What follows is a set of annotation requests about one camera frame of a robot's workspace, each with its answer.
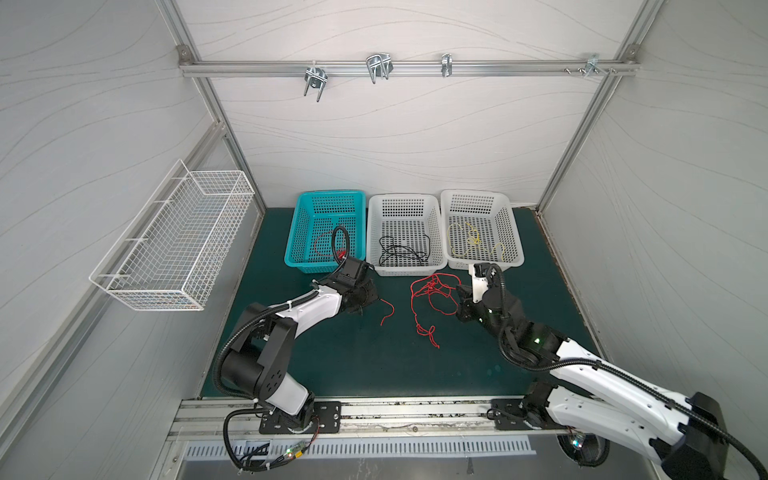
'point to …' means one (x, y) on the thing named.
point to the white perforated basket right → (479, 226)
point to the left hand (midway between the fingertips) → (379, 290)
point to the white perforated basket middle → (405, 234)
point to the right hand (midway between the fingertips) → (463, 279)
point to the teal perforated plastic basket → (328, 227)
